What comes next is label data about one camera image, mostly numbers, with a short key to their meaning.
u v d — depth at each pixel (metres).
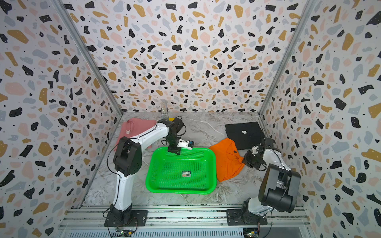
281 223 0.72
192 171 0.90
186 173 0.89
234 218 0.73
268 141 0.75
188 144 0.84
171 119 0.78
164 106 0.97
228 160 0.94
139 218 0.74
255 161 0.76
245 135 1.09
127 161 0.54
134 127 1.09
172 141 0.82
